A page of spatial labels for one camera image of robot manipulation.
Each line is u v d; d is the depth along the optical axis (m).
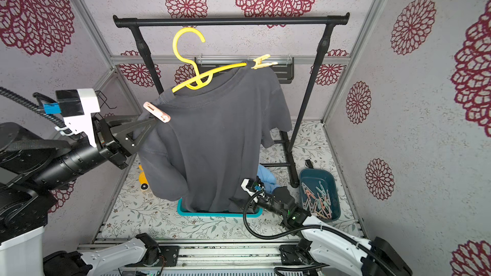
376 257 0.42
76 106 0.28
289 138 0.94
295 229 0.55
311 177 0.95
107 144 0.31
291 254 0.73
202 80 0.40
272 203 0.60
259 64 0.42
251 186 0.59
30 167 0.28
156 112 0.34
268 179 0.82
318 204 0.85
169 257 0.73
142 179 0.88
